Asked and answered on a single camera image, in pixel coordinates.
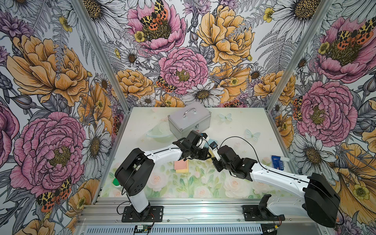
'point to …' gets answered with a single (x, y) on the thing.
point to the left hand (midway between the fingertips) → (208, 159)
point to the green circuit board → (142, 228)
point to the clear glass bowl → (161, 133)
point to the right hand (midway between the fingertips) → (215, 160)
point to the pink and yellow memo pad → (181, 166)
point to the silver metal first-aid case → (192, 117)
